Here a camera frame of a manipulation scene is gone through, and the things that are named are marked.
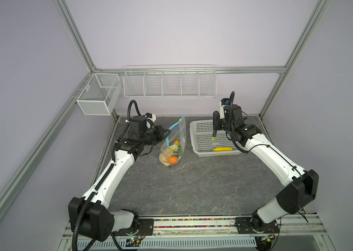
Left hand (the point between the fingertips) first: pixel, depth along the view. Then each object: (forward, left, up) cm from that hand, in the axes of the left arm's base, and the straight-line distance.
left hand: (171, 133), depth 75 cm
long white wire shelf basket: (+41, 0, +2) cm, 41 cm away
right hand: (+8, -23, 0) cm, 25 cm away
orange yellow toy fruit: (+7, -2, -19) cm, 20 cm away
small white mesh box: (+40, +47, -5) cm, 62 cm away
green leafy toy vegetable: (+1, -4, -18) cm, 18 cm away
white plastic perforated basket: (+12, -20, -28) cm, 37 cm away
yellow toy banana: (+4, -29, -24) cm, 37 cm away
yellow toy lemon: (+2, +2, -18) cm, 18 cm away
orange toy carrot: (-3, +1, -21) cm, 21 cm away
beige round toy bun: (+1, +7, -28) cm, 28 cm away
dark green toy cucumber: (+3, -22, -8) cm, 24 cm away
